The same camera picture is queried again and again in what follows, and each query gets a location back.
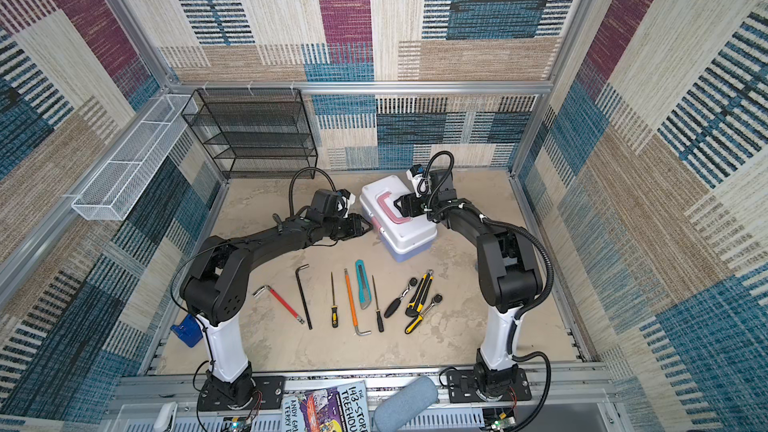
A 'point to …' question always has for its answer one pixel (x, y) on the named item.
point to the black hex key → (302, 297)
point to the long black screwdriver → (378, 315)
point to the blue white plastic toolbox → (406, 238)
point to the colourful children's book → (343, 408)
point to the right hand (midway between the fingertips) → (406, 202)
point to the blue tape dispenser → (189, 331)
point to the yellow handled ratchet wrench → (435, 300)
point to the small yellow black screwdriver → (335, 320)
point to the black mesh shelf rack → (254, 133)
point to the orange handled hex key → (358, 331)
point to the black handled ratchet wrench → (394, 305)
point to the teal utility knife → (363, 284)
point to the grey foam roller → (405, 405)
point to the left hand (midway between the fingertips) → (371, 223)
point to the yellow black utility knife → (420, 296)
